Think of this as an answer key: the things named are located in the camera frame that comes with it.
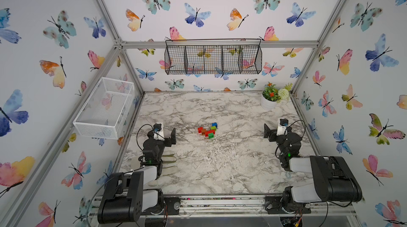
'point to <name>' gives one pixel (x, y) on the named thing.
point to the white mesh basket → (107, 111)
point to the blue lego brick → (214, 124)
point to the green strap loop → (168, 161)
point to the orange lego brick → (203, 131)
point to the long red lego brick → (209, 132)
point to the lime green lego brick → (213, 128)
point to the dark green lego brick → (211, 136)
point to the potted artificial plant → (271, 96)
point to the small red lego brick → (200, 129)
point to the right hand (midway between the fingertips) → (276, 122)
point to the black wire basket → (213, 56)
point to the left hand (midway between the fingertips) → (167, 126)
